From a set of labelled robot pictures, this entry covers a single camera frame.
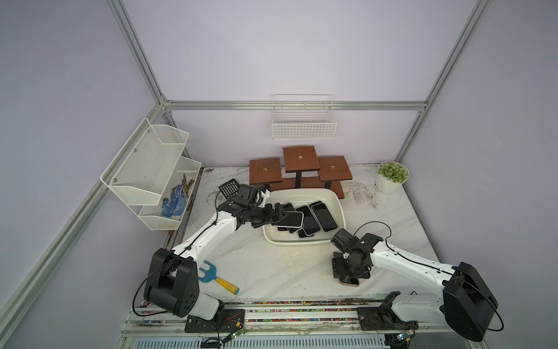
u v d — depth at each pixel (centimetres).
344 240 67
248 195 66
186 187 93
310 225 94
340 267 74
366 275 73
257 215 72
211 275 84
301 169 91
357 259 60
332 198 101
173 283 42
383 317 65
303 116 95
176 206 87
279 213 75
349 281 82
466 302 40
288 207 101
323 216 99
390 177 98
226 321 73
